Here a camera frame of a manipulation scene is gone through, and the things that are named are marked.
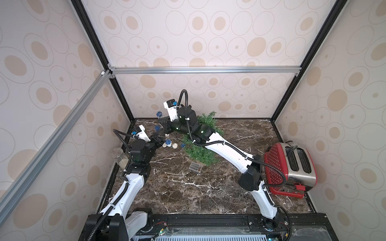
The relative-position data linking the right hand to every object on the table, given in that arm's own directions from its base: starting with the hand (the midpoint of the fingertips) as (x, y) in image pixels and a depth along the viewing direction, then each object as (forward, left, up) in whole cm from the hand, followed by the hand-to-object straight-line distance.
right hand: (165, 117), depth 73 cm
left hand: (-3, 0, -6) cm, 7 cm away
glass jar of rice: (-12, +26, -19) cm, 35 cm away
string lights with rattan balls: (-11, -6, -5) cm, 13 cm away
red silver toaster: (-12, -66, -18) cm, 70 cm away
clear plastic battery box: (-8, -14, -33) cm, 37 cm away
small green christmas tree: (-10, -18, -16) cm, 26 cm away
